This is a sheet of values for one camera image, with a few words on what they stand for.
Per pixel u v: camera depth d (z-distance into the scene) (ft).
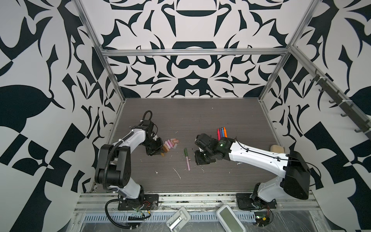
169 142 3.10
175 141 3.16
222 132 3.26
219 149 1.82
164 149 3.05
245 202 2.42
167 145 3.08
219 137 3.23
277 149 2.99
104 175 1.30
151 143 2.50
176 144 3.09
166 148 3.07
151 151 2.59
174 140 3.16
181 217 2.25
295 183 1.33
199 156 2.28
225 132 3.26
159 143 2.61
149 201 2.42
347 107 1.92
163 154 2.80
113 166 1.50
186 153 2.99
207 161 2.21
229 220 2.17
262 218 2.34
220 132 3.25
